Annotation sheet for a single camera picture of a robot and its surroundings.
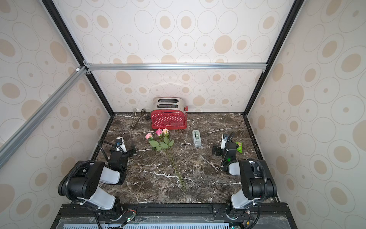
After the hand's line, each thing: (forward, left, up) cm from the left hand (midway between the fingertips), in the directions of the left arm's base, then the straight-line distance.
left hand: (128, 140), depth 89 cm
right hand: (+2, -64, -5) cm, 64 cm away
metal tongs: (+36, +8, -11) cm, 39 cm away
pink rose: (+3, -13, -8) cm, 16 cm away
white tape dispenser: (+8, -44, -8) cm, 45 cm away
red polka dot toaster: (+19, -24, +5) cm, 31 cm away
